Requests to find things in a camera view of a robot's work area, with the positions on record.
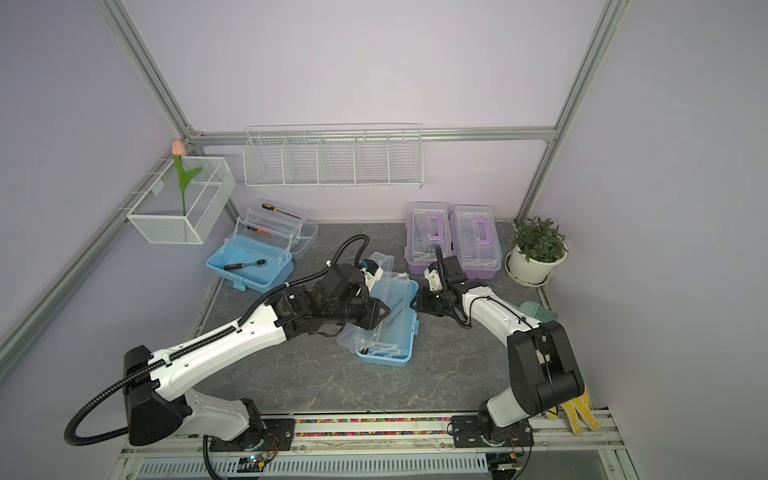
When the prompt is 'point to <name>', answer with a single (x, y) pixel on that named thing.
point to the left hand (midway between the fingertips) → (385, 314)
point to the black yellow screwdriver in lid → (276, 209)
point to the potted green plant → (536, 247)
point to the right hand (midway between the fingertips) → (415, 303)
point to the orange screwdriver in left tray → (250, 228)
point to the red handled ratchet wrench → (258, 262)
